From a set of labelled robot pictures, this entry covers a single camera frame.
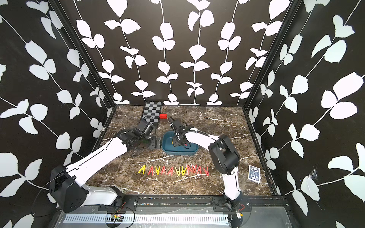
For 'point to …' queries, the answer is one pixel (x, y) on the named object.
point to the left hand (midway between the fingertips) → (156, 142)
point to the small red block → (163, 116)
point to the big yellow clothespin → (143, 167)
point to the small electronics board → (117, 217)
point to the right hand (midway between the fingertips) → (175, 140)
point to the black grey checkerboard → (152, 112)
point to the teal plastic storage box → (168, 148)
